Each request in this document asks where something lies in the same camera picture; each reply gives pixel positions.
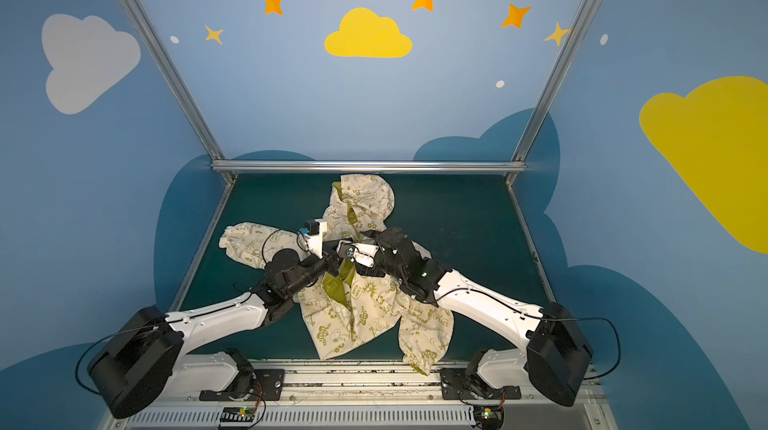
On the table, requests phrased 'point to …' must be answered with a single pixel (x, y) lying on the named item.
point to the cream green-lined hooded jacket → (357, 306)
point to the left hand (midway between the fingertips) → (350, 238)
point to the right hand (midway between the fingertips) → (364, 237)
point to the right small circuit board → (489, 417)
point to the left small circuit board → (237, 414)
